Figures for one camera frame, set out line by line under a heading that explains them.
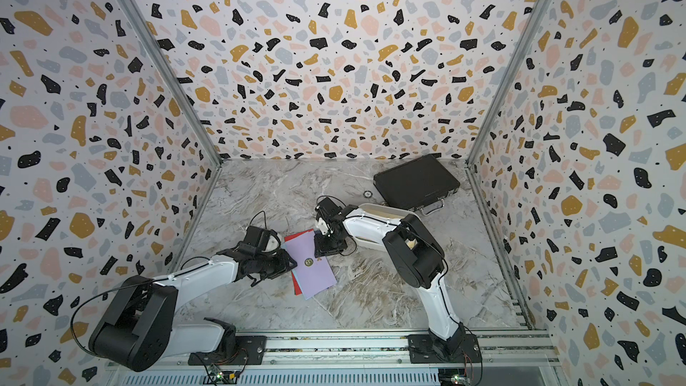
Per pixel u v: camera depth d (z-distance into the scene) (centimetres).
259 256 76
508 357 75
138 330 42
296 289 86
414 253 53
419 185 114
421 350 73
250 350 75
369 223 62
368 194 110
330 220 77
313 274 88
